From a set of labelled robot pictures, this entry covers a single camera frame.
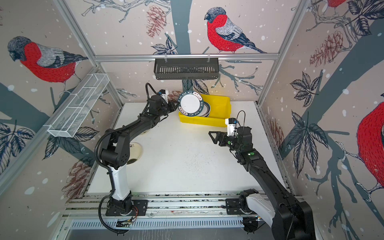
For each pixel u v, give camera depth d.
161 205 0.76
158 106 0.77
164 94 0.87
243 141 0.60
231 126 0.71
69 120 0.71
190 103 0.97
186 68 1.07
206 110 1.07
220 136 0.69
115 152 0.53
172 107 0.83
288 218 0.39
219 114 1.11
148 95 0.74
